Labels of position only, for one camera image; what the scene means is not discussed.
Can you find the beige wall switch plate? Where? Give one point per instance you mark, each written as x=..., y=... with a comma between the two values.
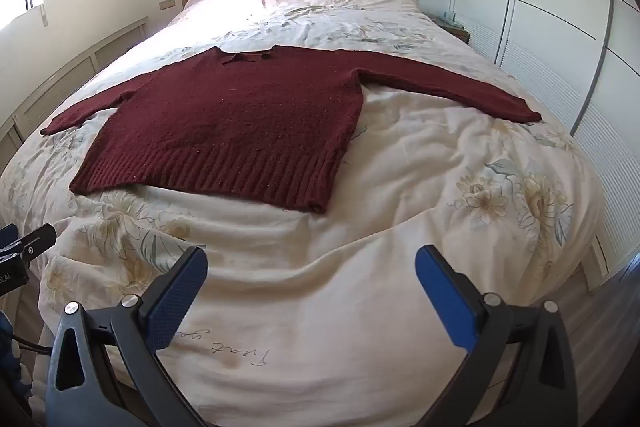
x=167, y=4

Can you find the bed with floral duvet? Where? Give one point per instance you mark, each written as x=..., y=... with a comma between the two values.
x=400, y=207

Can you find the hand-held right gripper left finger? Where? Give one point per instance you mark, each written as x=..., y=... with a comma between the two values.
x=177, y=297

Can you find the small items on nightstand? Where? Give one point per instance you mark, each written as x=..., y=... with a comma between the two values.
x=452, y=18

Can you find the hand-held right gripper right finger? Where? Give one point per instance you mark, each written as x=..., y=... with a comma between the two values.
x=445, y=297

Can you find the white slatted radiator cover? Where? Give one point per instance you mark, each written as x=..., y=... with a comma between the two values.
x=60, y=87

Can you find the white sliding-door wardrobe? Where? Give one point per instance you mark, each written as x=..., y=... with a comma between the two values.
x=550, y=7

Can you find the wooden nightstand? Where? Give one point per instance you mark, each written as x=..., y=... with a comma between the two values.
x=457, y=33

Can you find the dark red knitted sweater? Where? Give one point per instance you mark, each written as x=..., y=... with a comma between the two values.
x=225, y=122

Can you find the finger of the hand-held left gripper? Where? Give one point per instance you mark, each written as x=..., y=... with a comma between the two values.
x=35, y=239

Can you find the person's left hand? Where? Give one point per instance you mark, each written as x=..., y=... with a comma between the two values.
x=7, y=357

